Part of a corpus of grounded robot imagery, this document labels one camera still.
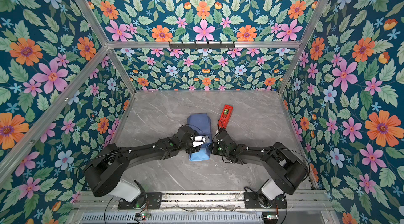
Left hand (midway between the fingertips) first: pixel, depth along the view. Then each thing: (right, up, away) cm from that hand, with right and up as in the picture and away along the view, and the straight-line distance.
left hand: (200, 135), depth 87 cm
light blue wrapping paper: (+1, +6, +8) cm, 11 cm away
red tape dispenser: (+14, +7, +10) cm, 19 cm away
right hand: (+5, -7, +1) cm, 9 cm away
